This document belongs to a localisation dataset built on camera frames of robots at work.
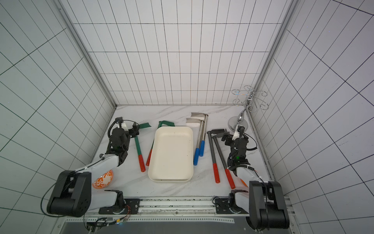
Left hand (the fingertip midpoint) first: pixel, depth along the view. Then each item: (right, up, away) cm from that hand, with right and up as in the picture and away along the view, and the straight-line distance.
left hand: (128, 125), depth 89 cm
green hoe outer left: (+8, -21, -1) cm, 22 cm away
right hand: (+66, -2, -2) cm, 66 cm away
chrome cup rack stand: (+75, +13, -2) cm, 77 cm away
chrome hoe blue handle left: (+40, +1, +19) cm, 44 cm away
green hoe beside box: (+17, 0, +18) cm, 25 cm away
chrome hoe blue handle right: (+49, +5, +22) cm, 54 cm away
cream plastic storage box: (+27, -21, 0) cm, 34 cm away
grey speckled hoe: (+54, -25, -3) cm, 60 cm away
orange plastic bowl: (+59, -21, -33) cm, 71 cm away
